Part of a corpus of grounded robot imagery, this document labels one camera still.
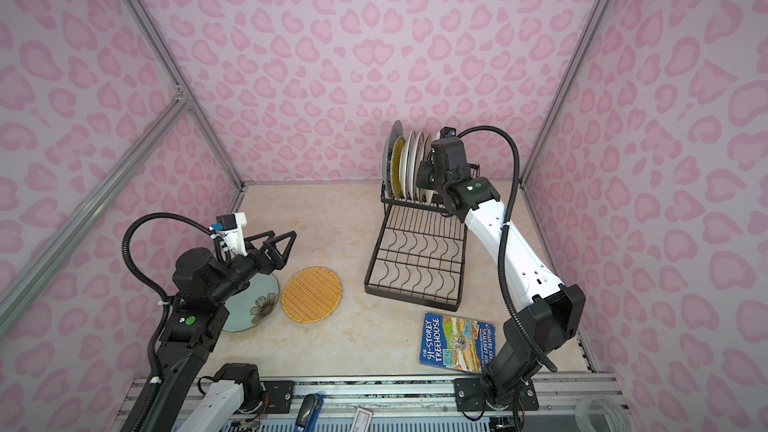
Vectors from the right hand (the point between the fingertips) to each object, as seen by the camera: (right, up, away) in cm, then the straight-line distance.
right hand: (428, 163), depth 77 cm
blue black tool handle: (-28, -57, -9) cm, 64 cm away
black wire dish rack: (-1, -27, +21) cm, 34 cm away
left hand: (-34, -17, -9) cm, 39 cm away
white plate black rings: (-6, 0, -2) cm, 6 cm away
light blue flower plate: (-50, -40, +11) cm, 65 cm away
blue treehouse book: (+8, -48, +3) cm, 48 cm away
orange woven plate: (-34, -38, +13) cm, 52 cm away
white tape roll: (+40, -58, -6) cm, 71 cm away
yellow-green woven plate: (-8, 0, +2) cm, 9 cm away
